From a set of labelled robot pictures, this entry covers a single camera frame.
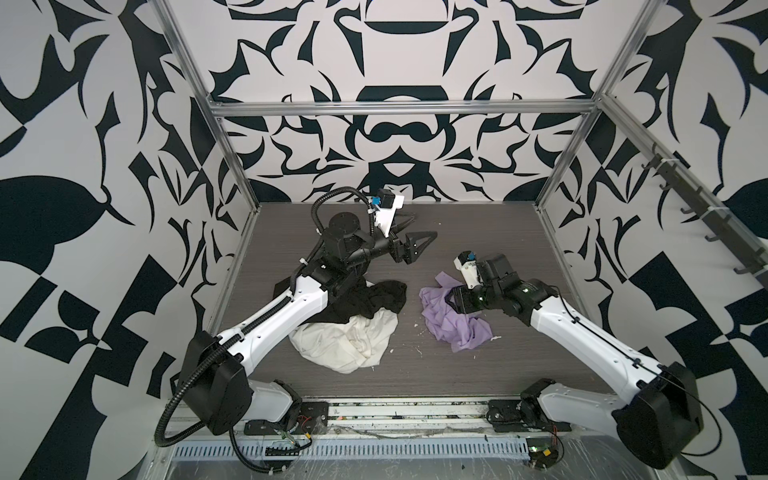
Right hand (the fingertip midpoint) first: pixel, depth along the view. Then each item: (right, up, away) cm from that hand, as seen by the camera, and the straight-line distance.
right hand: (456, 294), depth 81 cm
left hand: (-9, +19, -17) cm, 27 cm away
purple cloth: (+1, -9, -4) cm, 9 cm away
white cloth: (-29, -14, 0) cm, 32 cm away
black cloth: (-26, +4, -24) cm, 36 cm away
